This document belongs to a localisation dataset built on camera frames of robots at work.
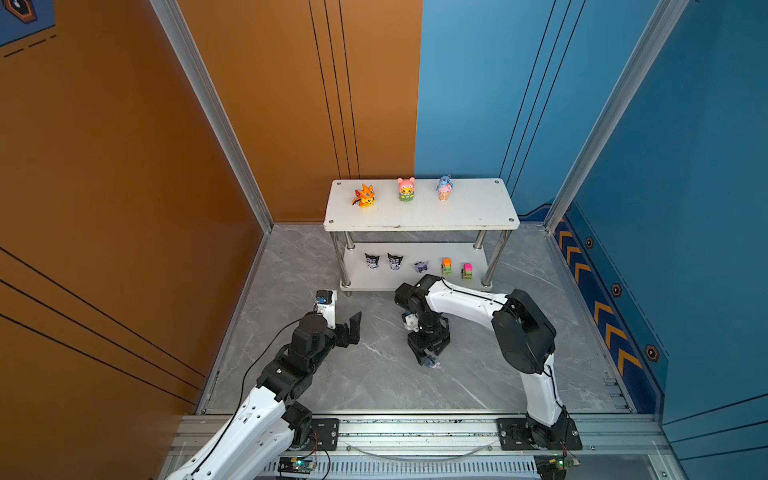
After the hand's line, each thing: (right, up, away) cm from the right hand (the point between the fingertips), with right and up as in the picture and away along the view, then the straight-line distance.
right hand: (427, 357), depth 84 cm
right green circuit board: (+29, -21, -13) cm, 38 cm away
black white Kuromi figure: (-17, +27, +12) cm, 34 cm away
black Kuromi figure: (-9, +27, +10) cm, 30 cm away
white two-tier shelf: (-13, +37, +33) cm, 51 cm away
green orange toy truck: (+8, +25, +13) cm, 29 cm away
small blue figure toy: (+1, -1, -1) cm, 2 cm away
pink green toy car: (+14, +23, +12) cm, 30 cm away
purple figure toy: (-1, +25, +11) cm, 28 cm away
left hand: (-22, +15, -4) cm, 27 cm away
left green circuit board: (-32, -21, -13) cm, 41 cm away
